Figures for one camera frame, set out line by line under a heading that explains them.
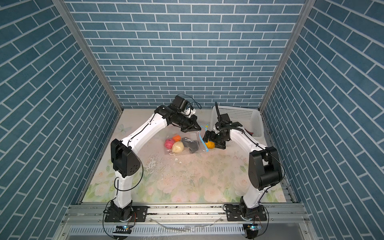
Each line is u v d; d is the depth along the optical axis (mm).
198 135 808
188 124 738
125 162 498
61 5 693
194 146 909
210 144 845
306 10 722
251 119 1118
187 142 890
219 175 870
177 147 930
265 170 470
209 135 808
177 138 987
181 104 680
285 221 746
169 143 937
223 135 694
